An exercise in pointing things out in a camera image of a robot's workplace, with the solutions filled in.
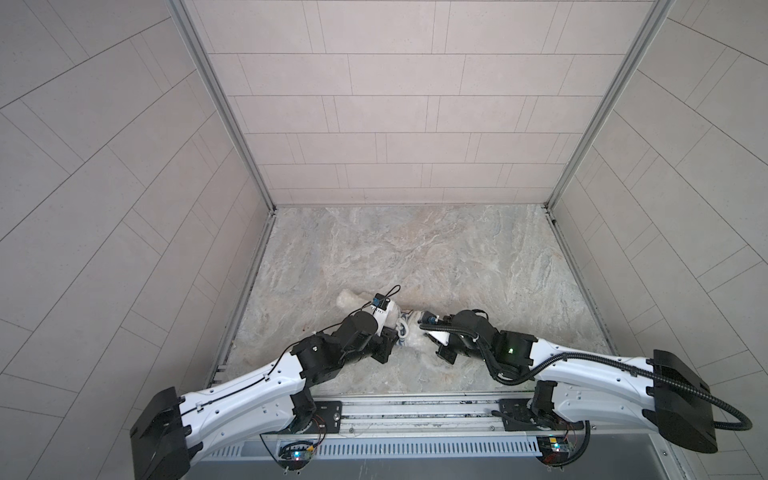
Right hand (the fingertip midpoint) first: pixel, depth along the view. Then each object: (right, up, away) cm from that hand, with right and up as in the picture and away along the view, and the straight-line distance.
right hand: (423, 336), depth 76 cm
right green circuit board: (+30, -23, -8) cm, 39 cm away
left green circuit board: (-29, -23, -11) cm, 39 cm away
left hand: (-5, +1, -1) cm, 5 cm away
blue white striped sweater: (-5, +3, -4) cm, 7 cm away
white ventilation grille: (-9, -23, -8) cm, 26 cm away
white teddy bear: (-19, +9, +1) cm, 21 cm away
